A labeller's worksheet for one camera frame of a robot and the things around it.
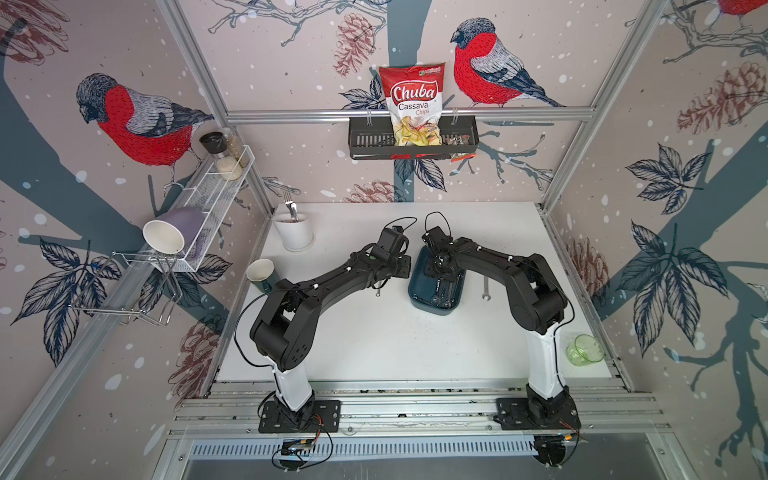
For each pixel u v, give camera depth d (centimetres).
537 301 54
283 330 47
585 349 84
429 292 95
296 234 101
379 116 90
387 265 69
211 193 83
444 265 75
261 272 96
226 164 83
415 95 80
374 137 95
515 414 73
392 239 71
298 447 70
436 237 81
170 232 61
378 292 96
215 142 78
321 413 73
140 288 60
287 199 107
